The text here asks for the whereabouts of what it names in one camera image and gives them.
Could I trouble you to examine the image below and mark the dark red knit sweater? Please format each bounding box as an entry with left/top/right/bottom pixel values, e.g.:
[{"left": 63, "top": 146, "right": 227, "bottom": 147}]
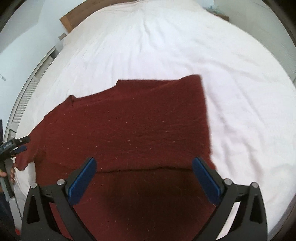
[{"left": 16, "top": 75, "right": 214, "bottom": 240}]

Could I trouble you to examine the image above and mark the wooden nightstand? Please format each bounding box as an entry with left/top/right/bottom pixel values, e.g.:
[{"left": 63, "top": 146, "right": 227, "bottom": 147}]
[{"left": 204, "top": 8, "right": 230, "bottom": 22}]

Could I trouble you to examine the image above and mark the person's left hand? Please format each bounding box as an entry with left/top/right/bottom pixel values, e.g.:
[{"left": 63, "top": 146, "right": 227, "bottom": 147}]
[{"left": 0, "top": 163, "right": 16, "bottom": 185}]

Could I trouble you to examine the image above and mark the white bed sheet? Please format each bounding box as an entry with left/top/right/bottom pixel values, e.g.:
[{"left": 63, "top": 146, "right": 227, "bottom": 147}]
[{"left": 16, "top": 1, "right": 295, "bottom": 238}]

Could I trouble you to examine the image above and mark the wooden headboard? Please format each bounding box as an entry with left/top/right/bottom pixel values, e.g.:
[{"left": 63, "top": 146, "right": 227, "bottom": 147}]
[{"left": 60, "top": 0, "right": 134, "bottom": 33}]

